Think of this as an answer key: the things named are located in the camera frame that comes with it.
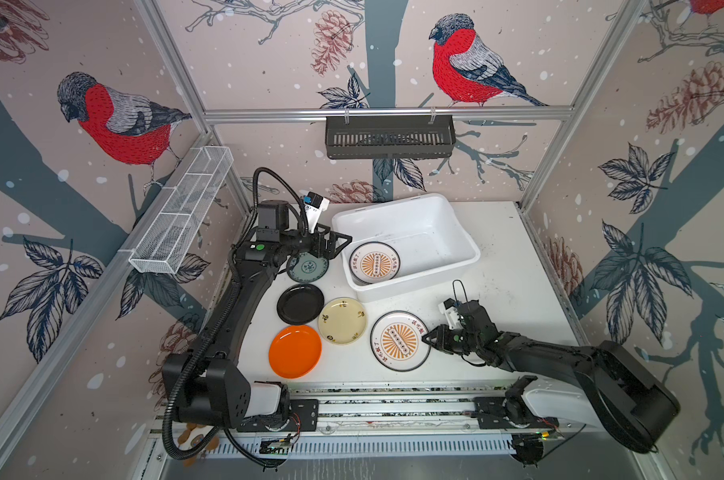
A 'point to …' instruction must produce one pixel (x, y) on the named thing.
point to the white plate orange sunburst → (370, 276)
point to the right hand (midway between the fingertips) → (423, 342)
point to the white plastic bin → (425, 232)
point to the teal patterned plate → (306, 267)
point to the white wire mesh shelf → (161, 247)
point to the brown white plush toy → (191, 437)
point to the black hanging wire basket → (390, 137)
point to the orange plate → (295, 351)
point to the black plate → (299, 304)
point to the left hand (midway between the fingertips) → (337, 233)
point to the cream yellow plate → (342, 320)
